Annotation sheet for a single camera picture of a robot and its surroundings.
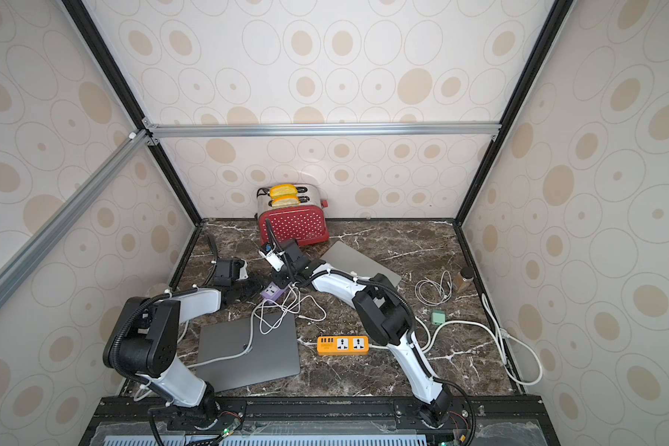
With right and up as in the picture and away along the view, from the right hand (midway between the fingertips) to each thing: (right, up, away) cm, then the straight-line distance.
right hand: (268, 277), depth 93 cm
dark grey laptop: (+5, -22, -9) cm, 24 cm away
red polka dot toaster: (+11, +19, +10) cm, 24 cm away
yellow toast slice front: (+4, +26, +5) cm, 27 cm away
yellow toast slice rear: (+3, +31, +10) cm, 33 cm away
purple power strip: (+1, -5, +2) cm, 5 cm away
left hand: (+1, 0, +2) cm, 3 cm away
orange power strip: (+25, -20, -10) cm, 33 cm away
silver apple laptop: (+25, +6, +13) cm, 29 cm away
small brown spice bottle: (+66, 0, -1) cm, 66 cm away
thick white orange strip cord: (+35, -20, -8) cm, 41 cm away
